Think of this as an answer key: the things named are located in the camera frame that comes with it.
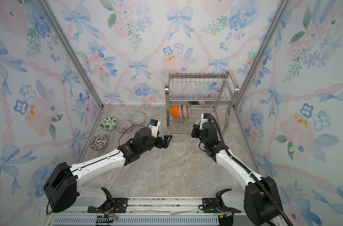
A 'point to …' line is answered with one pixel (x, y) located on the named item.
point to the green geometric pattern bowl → (137, 118)
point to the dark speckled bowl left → (98, 142)
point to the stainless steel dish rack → (187, 95)
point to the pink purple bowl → (180, 112)
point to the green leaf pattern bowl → (109, 123)
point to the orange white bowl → (174, 111)
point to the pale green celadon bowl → (199, 122)
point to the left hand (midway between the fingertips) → (166, 133)
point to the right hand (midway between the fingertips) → (194, 124)
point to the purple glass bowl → (122, 126)
